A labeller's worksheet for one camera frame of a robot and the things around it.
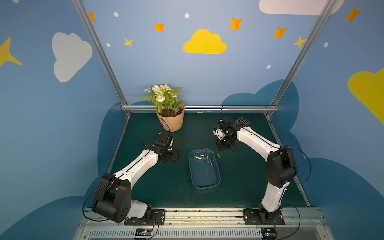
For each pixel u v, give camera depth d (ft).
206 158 3.14
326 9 2.31
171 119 3.29
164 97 2.90
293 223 2.40
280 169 1.61
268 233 2.40
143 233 2.35
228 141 2.52
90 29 2.47
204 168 2.97
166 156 2.37
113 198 1.36
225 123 2.41
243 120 3.78
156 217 2.45
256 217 2.44
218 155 3.19
